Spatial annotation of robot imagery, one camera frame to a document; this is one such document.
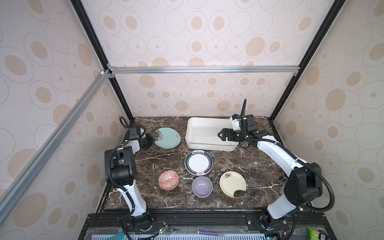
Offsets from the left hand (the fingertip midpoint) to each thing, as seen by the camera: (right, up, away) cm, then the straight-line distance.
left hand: (159, 134), depth 98 cm
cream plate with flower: (+45, -28, -15) cm, 55 cm away
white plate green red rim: (+26, -18, -3) cm, 32 cm away
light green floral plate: (+4, -3, +8) cm, 9 cm away
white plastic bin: (+29, 0, +10) cm, 30 cm away
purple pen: (+30, -46, -28) cm, 62 cm away
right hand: (+41, 0, -12) cm, 43 cm away
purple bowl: (+28, -30, -13) cm, 43 cm away
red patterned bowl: (+9, -27, -11) cm, 30 cm away
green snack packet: (+79, -47, -29) cm, 96 cm away
